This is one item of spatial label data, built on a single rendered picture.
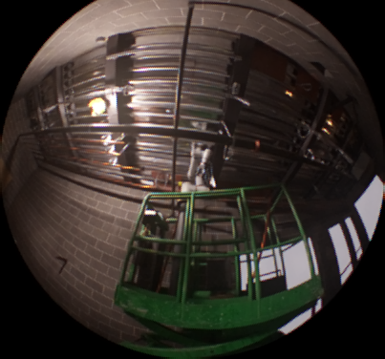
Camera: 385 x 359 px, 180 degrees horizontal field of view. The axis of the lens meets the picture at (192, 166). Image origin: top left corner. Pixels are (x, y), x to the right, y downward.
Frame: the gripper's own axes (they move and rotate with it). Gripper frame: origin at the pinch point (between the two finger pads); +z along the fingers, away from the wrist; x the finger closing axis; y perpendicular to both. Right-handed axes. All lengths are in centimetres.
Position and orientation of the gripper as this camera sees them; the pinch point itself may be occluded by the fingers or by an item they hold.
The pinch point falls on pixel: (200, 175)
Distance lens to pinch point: 153.8
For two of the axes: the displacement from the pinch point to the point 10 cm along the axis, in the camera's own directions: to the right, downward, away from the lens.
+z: -3.6, 9.3, 0.1
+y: -8.0, -3.0, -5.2
